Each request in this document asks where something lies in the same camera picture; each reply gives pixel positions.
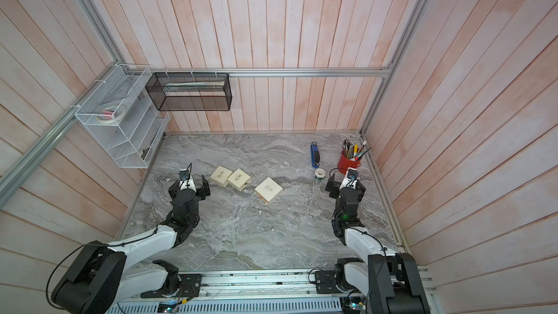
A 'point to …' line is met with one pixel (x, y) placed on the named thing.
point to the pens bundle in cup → (352, 151)
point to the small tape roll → (320, 174)
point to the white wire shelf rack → (131, 142)
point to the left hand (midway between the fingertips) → (192, 179)
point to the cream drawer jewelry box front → (220, 176)
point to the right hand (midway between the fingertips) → (345, 175)
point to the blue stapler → (314, 155)
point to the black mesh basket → (191, 91)
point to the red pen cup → (344, 163)
